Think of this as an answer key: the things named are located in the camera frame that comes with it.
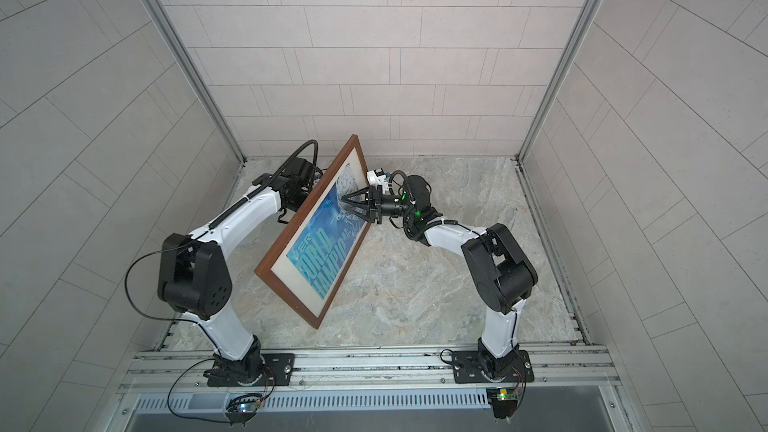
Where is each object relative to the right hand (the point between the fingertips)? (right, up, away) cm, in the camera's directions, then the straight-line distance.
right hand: (349, 210), depth 74 cm
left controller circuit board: (-21, -42, -9) cm, 48 cm away
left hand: (-3, -2, +12) cm, 12 cm away
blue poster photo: (-6, -8, +1) cm, 10 cm away
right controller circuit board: (+37, -43, -6) cm, 57 cm away
